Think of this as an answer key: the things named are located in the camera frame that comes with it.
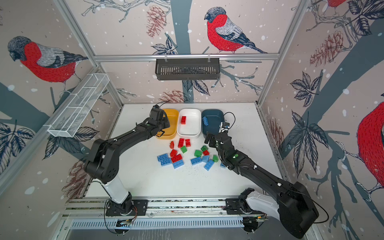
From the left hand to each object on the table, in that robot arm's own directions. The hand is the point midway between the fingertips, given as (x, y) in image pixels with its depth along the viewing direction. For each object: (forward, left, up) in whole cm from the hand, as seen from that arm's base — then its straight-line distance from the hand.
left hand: (166, 119), depth 93 cm
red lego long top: (-9, -9, -14) cm, 19 cm away
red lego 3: (+9, -10, -12) cm, 18 cm away
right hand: (-13, -28, +3) cm, 31 cm away
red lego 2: (-17, -25, -13) cm, 33 cm away
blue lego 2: (+7, -26, -10) cm, 29 cm away
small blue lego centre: (-20, -25, -14) cm, 35 cm away
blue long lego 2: (-25, -27, -13) cm, 38 cm away
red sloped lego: (-11, -3, -12) cm, 17 cm away
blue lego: (-21, -19, -14) cm, 32 cm away
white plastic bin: (+1, -17, -12) cm, 20 cm away
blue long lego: (-24, -8, -13) cm, 28 cm away
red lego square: (-9, -14, -14) cm, 21 cm away
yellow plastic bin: (-5, -3, -7) cm, 9 cm away
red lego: (-20, -7, -13) cm, 25 cm away
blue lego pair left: (-21, +1, -14) cm, 25 cm away
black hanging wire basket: (+26, -3, +20) cm, 33 cm away
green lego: (-17, -20, -14) cm, 29 cm away
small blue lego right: (-25, -35, -13) cm, 45 cm away
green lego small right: (-20, -31, -14) cm, 39 cm away
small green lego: (-14, -11, -14) cm, 22 cm away
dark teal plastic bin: (+12, -34, -13) cm, 38 cm away
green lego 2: (-14, -24, -11) cm, 30 cm away
